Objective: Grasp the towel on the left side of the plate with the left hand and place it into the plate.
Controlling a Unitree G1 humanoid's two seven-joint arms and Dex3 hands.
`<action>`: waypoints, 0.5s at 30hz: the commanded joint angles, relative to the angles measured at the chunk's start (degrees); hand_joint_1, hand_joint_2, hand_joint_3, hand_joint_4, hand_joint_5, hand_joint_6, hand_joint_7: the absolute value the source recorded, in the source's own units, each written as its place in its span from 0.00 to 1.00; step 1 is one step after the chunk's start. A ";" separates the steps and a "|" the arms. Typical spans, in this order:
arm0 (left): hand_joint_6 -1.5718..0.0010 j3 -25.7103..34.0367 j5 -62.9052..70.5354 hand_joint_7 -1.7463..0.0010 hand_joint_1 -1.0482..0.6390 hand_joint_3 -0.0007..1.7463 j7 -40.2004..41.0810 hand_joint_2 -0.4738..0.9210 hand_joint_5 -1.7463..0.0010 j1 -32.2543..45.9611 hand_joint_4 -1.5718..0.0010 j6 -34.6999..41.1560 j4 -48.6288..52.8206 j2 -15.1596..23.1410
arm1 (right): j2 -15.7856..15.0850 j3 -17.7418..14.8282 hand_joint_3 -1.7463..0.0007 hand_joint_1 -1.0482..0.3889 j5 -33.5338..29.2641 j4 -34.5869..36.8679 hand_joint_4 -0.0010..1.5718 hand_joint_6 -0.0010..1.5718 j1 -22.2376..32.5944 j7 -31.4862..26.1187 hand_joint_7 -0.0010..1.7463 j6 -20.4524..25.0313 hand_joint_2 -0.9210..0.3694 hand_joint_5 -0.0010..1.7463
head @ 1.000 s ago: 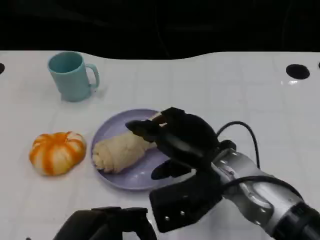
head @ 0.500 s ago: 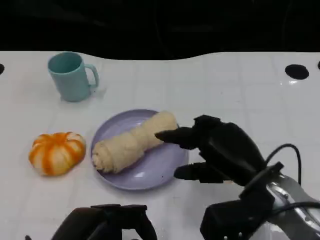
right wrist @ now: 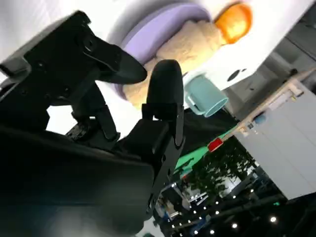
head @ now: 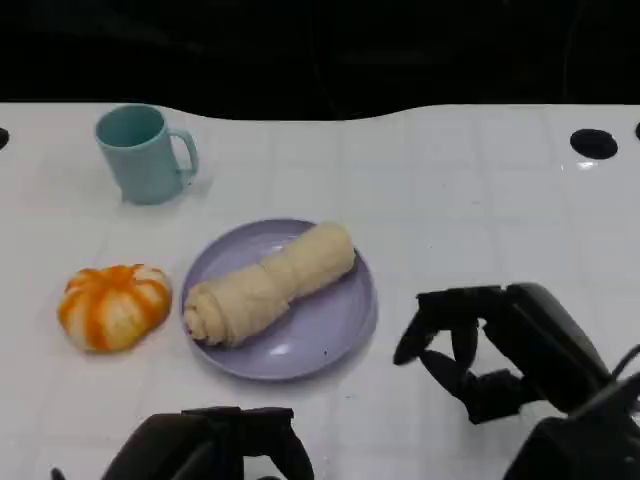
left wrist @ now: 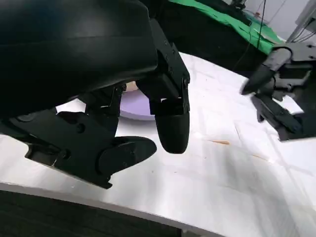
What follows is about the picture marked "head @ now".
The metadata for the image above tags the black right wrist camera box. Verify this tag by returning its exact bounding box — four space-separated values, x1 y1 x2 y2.
502 412 640 480

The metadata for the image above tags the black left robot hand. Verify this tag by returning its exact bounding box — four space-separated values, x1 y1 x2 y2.
101 406 316 480

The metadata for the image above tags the beige towel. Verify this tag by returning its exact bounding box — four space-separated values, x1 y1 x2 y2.
182 222 356 348

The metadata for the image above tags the pale green mug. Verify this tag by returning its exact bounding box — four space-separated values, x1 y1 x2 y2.
94 103 200 206

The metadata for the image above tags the orange and white bread roll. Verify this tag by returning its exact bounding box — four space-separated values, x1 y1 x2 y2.
57 263 174 353

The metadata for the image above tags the lilac plate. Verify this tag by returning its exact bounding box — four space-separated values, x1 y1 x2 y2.
179 218 379 383

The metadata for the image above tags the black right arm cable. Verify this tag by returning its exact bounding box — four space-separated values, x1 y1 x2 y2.
610 343 640 384

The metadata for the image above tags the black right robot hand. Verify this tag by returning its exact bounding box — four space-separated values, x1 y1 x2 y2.
393 282 614 426

